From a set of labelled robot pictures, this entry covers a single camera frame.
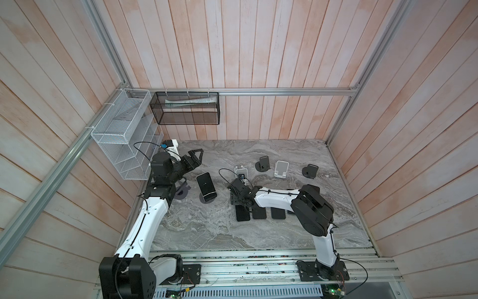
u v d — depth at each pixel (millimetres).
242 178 858
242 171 999
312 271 729
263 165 1040
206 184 894
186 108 1044
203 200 903
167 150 663
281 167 1010
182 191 970
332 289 711
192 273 733
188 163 672
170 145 682
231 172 873
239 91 995
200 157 715
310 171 1010
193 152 676
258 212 903
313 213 526
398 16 701
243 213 880
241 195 740
